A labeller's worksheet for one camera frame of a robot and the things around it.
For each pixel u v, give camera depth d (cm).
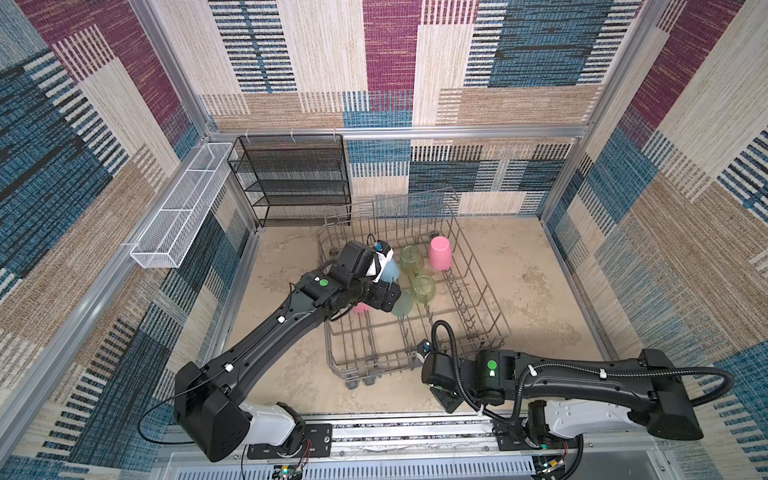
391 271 95
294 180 111
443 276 100
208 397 39
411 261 93
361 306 65
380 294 67
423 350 66
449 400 63
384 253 67
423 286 91
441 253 94
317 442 73
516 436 73
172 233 72
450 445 73
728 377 41
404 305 91
